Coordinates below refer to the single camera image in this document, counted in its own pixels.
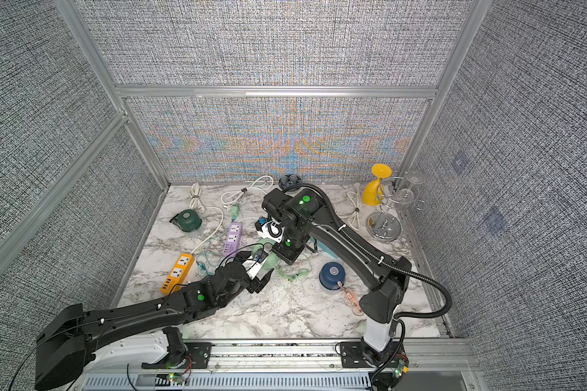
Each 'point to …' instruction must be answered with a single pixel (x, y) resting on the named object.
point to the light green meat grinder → (271, 260)
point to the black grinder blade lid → (289, 181)
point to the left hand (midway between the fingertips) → (267, 261)
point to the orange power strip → (178, 274)
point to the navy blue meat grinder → (330, 274)
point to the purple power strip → (233, 238)
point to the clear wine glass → (404, 196)
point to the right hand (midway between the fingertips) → (286, 249)
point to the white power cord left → (196, 203)
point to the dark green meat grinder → (187, 220)
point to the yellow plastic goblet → (373, 190)
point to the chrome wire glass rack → (392, 194)
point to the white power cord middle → (263, 183)
